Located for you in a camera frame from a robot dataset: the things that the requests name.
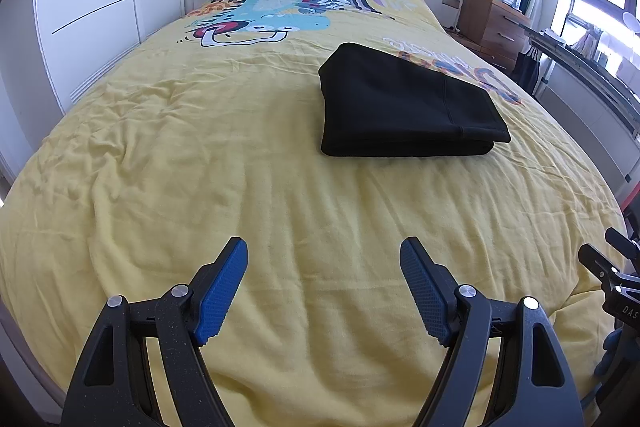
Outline grey desk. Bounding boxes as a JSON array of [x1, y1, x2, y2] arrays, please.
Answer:
[[527, 29, 640, 142]]

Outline yellow printed blanket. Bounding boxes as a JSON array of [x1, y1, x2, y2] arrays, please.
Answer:
[[0, 0, 631, 427]]

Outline person's right hand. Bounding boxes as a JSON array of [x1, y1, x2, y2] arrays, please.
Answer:
[[594, 324, 631, 378]]

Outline pink metal rack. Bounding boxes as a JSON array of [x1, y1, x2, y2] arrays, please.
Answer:
[[620, 187, 640, 220]]

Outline wooden dresser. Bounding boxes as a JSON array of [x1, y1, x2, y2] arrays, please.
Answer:
[[459, 0, 532, 72]]

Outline black bag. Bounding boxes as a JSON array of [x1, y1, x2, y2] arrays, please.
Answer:
[[510, 52, 543, 92]]

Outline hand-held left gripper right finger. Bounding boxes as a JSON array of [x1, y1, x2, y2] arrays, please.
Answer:
[[399, 236, 586, 427]]

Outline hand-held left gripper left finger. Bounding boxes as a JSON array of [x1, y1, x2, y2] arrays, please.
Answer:
[[60, 236, 249, 427]]

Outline black pants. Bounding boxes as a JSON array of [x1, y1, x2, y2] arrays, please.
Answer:
[[318, 42, 512, 158]]

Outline white wardrobe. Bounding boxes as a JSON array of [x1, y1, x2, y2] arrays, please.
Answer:
[[32, 0, 193, 115]]

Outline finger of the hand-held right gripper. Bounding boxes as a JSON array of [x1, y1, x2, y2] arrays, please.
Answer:
[[591, 244, 632, 295], [604, 227, 640, 260]]

